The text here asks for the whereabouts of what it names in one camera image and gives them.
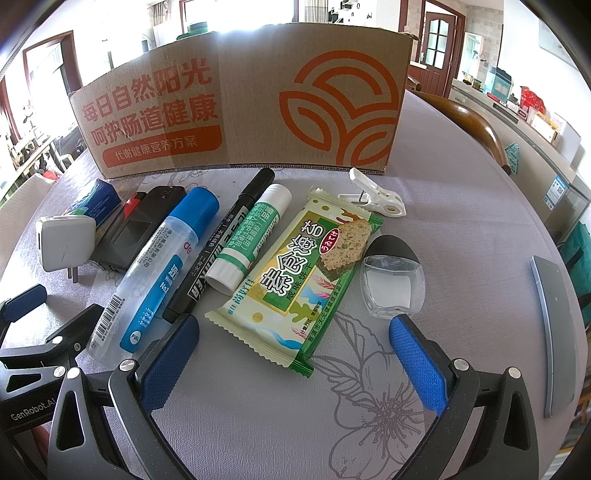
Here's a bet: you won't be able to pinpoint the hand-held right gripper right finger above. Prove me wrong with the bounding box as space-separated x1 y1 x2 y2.
389 316 561 480

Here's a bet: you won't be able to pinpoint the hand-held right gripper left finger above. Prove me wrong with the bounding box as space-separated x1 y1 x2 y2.
48 313 200 480

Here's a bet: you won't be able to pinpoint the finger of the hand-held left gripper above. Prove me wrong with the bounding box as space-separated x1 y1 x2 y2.
0 305 106 370
0 284 49 337

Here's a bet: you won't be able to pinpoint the white charger plug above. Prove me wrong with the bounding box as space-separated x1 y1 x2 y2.
36 215 97 283

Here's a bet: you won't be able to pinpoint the clear and black floss case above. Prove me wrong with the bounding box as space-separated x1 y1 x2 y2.
361 234 426 320

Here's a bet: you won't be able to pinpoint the blue capped liquid glue bottle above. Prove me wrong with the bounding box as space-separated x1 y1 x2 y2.
88 187 220 370

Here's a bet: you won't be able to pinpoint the black rectangular device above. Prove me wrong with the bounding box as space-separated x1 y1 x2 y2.
90 185 188 273

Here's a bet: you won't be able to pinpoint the blue tissue packet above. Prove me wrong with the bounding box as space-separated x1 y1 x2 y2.
62 179 122 221

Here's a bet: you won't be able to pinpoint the black marker pen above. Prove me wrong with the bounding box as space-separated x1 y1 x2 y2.
161 167 276 324

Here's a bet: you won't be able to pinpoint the red and black lighter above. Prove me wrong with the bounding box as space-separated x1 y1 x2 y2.
121 191 147 217

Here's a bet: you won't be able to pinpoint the green and white glue stick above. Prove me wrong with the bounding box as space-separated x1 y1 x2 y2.
204 183 294 295

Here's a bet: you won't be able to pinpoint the green snack packet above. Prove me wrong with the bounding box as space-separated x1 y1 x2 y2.
205 187 385 378

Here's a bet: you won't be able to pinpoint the white plastic clip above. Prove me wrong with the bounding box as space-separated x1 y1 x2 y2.
337 167 407 217

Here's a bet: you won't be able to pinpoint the printed cardboard box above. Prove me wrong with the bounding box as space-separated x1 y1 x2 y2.
68 21 420 182

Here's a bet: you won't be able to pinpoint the grey floral cloth desktop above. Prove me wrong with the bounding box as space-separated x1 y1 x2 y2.
0 88 591 480

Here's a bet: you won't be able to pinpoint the white covered chair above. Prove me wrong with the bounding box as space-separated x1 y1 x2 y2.
0 173 56 208

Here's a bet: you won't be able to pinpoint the grey flat bar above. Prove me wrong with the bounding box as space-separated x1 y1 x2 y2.
530 255 575 418

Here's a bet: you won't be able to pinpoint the green crate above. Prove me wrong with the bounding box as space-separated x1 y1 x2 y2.
561 220 591 287

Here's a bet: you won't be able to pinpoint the silver appliance with blue sticker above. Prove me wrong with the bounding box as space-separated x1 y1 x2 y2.
540 157 591 232

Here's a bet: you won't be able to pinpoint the wooden chair back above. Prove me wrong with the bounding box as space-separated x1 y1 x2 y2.
406 76 513 176

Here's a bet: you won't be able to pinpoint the white long cabinet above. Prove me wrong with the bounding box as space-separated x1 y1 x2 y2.
450 78 583 155

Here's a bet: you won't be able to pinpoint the red packets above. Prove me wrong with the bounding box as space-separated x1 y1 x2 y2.
519 85 546 116

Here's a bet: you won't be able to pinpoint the brown door with glass panes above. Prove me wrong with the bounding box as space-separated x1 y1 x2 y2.
418 11 458 93

